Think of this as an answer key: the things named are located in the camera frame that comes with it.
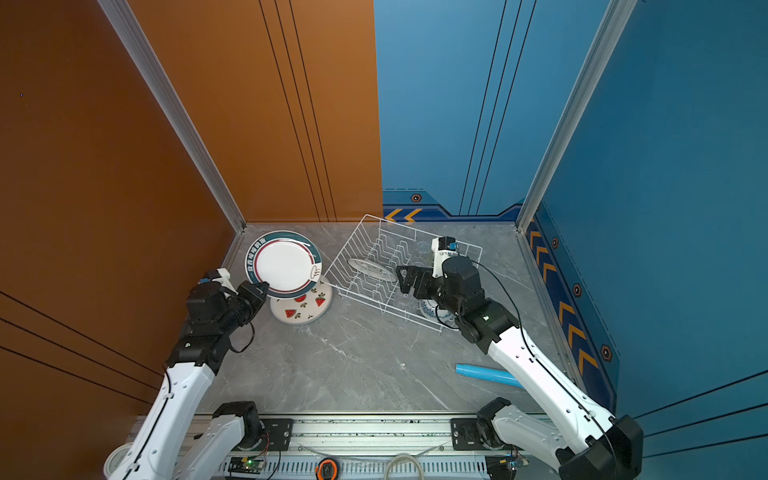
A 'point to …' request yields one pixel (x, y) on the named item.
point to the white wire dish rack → (390, 244)
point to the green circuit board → (241, 464)
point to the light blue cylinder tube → (488, 374)
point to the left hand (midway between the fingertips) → (270, 279)
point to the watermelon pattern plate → (304, 309)
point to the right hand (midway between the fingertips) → (407, 271)
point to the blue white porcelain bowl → (429, 308)
